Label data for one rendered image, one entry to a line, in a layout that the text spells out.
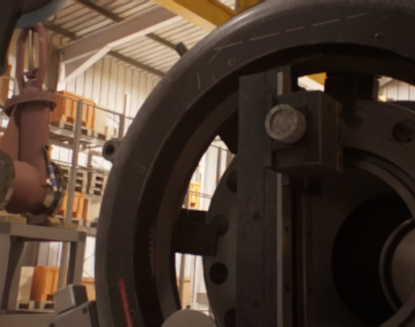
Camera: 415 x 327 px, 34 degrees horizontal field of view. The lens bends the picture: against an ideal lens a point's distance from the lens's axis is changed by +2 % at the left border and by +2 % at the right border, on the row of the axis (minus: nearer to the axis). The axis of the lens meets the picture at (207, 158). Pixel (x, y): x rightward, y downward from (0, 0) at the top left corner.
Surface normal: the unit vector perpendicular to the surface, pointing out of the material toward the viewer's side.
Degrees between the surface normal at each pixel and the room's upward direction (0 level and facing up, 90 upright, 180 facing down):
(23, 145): 89
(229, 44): 90
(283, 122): 90
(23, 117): 91
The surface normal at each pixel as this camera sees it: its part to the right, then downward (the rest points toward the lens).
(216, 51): -0.52, -0.19
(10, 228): 0.79, -0.07
